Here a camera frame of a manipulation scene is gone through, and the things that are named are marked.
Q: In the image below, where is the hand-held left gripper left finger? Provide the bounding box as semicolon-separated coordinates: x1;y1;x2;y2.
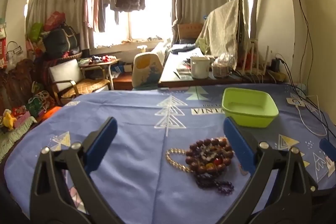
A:
29;116;124;224

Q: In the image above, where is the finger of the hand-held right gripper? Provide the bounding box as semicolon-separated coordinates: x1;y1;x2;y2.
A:
319;138;336;162

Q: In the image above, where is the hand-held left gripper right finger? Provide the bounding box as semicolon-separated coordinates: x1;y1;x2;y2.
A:
223;116;319;224

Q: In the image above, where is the green plastic tub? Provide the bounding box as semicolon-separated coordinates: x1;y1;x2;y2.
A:
221;88;279;128

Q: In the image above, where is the mixed stone bead bracelet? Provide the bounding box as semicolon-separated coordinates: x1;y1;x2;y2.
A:
196;144;224;170

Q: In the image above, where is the brown wooden bead bracelet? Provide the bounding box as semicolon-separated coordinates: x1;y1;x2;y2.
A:
185;137;235;182

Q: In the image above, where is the purple bead bracelet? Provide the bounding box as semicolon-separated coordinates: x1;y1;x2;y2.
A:
194;175;235;195

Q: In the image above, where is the amber bead bracelet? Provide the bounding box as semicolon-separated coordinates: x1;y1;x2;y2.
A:
165;148;192;173

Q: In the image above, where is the blue printed tablecloth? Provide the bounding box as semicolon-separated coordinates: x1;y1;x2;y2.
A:
4;84;336;224

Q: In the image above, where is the glass jar with plastic bag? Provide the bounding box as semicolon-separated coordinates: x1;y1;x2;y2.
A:
211;53;234;79

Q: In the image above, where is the small wooden side table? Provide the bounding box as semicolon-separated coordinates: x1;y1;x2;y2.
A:
79;55;121;90

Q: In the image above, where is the wooden armchair with cushion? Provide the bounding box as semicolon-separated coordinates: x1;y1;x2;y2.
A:
48;59;111;104

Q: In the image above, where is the white mug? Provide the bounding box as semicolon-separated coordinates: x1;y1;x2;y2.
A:
189;56;211;79

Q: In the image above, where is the white slatted rack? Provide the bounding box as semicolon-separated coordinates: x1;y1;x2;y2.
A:
241;39;271;76

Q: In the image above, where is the yellow toy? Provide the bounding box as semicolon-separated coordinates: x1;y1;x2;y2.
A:
1;111;16;131

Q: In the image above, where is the wooden desk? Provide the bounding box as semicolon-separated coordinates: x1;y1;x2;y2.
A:
158;52;286;88

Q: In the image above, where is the dark duffel bag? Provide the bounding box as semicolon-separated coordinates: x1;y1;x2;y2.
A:
43;25;79;58

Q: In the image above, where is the cardboard box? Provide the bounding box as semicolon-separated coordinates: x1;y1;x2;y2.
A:
178;22;204;39

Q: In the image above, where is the green plastic bag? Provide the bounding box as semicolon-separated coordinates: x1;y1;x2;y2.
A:
29;22;44;42

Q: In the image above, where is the red plastic bag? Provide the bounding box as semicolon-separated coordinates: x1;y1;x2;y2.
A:
43;11;66;31

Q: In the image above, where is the pink hanging garment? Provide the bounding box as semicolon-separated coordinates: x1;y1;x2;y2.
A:
83;0;94;30

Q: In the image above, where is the white charger cable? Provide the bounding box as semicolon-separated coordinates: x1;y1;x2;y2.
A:
286;97;328;136

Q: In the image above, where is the black wall cable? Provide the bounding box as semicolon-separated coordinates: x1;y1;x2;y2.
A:
280;0;336;140

